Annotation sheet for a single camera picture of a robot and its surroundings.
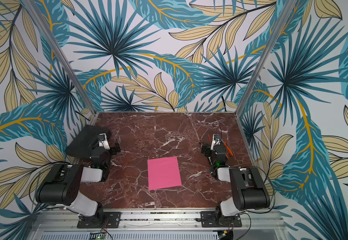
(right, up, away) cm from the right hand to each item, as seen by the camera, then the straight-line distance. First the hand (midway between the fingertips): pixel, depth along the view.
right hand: (213, 142), depth 93 cm
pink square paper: (-31, -18, -2) cm, 36 cm away
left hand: (-64, +1, -2) cm, 64 cm away
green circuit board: (-61, -43, -21) cm, 77 cm away
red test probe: (+1, +3, +13) cm, 13 cm away
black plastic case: (-80, -1, -3) cm, 80 cm away
